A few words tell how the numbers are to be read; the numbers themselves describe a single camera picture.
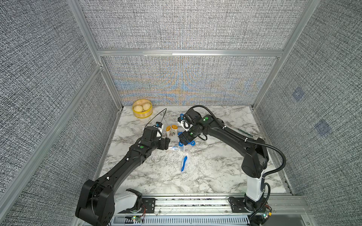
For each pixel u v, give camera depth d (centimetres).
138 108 110
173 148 95
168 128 93
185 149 90
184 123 75
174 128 93
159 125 73
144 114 110
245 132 103
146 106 113
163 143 75
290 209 74
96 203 40
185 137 75
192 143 82
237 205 73
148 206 73
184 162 88
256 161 50
